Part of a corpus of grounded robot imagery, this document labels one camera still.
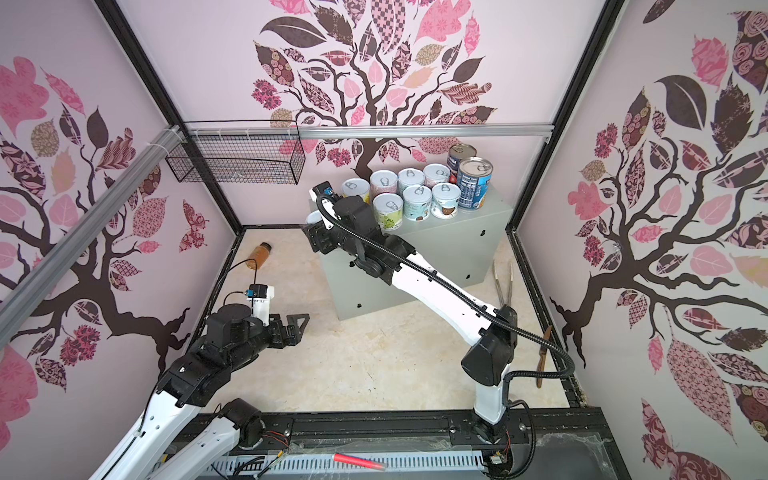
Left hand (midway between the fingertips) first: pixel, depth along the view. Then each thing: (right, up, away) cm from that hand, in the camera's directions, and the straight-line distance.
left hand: (294, 322), depth 73 cm
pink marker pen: (+14, -32, -3) cm, 36 cm away
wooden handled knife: (+69, -14, +14) cm, 72 cm away
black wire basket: (-39, +56, +49) cm, 84 cm away
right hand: (+7, +27, -4) cm, 28 cm away
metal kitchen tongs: (+61, +5, +28) cm, 67 cm away
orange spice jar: (-25, +16, +35) cm, 46 cm away
